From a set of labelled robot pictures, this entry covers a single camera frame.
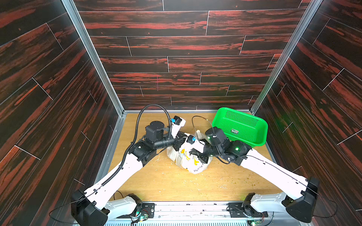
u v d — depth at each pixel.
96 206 0.39
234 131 1.08
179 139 0.58
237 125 1.11
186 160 0.72
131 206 0.63
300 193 0.39
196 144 0.59
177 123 0.57
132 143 0.55
